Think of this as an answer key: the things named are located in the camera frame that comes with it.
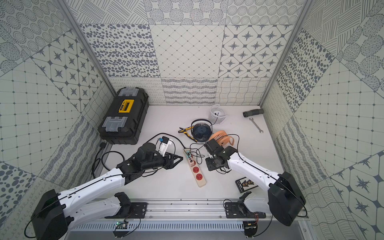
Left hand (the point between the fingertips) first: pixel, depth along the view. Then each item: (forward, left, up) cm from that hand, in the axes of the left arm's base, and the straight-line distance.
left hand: (179, 152), depth 75 cm
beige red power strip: (-4, -9, -15) cm, 18 cm away
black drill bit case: (-10, -36, -18) cm, 41 cm away
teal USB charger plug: (+4, -3, -9) cm, 10 cm away
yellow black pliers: (+25, +1, -16) cm, 30 cm away
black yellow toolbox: (+20, +36, +2) cm, 41 cm away
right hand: (-1, -18, -11) cm, 22 cm away
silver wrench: (+28, -54, -18) cm, 64 cm away
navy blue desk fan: (+23, -12, -11) cm, 28 cm away
